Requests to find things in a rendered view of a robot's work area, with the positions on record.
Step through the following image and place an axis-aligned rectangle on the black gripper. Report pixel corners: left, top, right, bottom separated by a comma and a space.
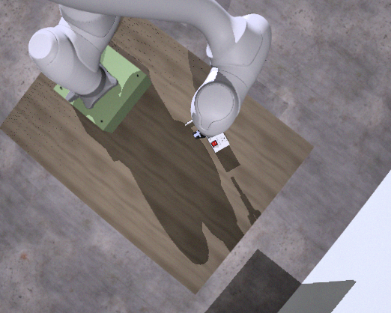
193, 131, 206, 139

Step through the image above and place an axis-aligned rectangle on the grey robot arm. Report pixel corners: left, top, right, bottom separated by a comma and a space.
28, 0, 272, 137

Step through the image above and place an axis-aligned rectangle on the white power strip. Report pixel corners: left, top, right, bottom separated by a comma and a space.
185, 120, 230, 153

